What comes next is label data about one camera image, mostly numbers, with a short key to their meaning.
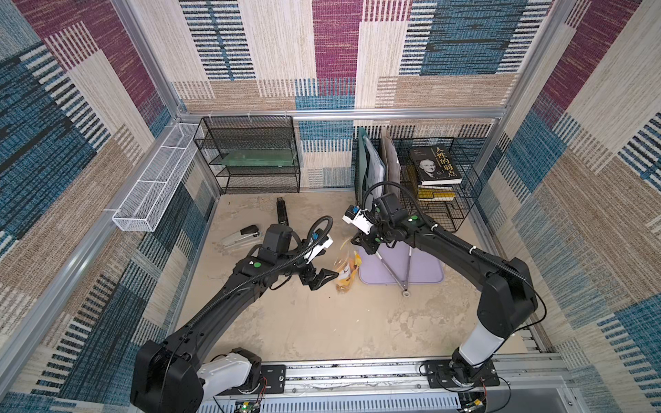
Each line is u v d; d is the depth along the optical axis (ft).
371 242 2.44
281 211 3.59
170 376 1.26
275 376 2.46
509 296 1.48
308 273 2.19
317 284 2.21
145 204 3.06
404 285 2.92
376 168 2.93
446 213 3.71
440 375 2.39
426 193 3.15
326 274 2.20
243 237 3.30
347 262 2.59
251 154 3.32
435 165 3.18
